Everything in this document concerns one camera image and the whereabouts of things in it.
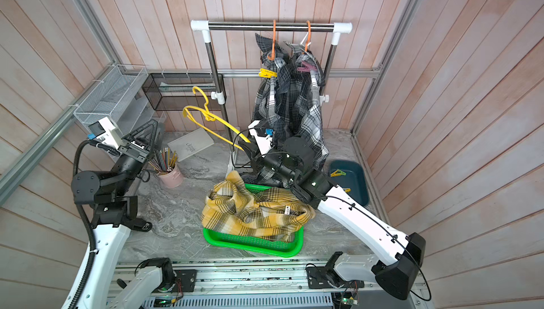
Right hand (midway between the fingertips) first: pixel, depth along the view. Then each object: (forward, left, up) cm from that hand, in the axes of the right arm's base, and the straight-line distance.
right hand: (241, 140), depth 61 cm
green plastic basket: (-19, -16, -41) cm, 48 cm away
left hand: (-3, +19, +8) cm, 21 cm away
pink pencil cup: (+7, +36, -33) cm, 49 cm away
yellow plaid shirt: (-10, +5, -24) cm, 27 cm away
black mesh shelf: (+33, +33, -6) cm, 47 cm away
